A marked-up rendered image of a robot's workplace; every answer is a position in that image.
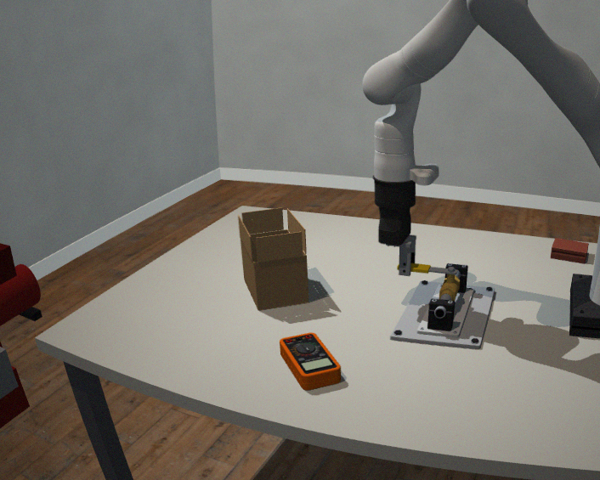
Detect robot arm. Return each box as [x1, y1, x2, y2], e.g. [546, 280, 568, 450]
[362, 0, 600, 167]

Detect reddish-brown block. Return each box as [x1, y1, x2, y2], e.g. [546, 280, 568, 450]
[551, 238, 589, 264]

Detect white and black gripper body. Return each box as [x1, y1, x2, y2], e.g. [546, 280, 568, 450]
[373, 150, 439, 246]

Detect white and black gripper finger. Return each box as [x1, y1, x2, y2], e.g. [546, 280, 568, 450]
[398, 241, 412, 276]
[405, 235, 416, 263]

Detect orange digital multimeter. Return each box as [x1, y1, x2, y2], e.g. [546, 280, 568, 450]
[280, 333, 341, 390]

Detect brown cardboard box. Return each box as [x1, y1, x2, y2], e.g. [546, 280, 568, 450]
[238, 207, 308, 311]

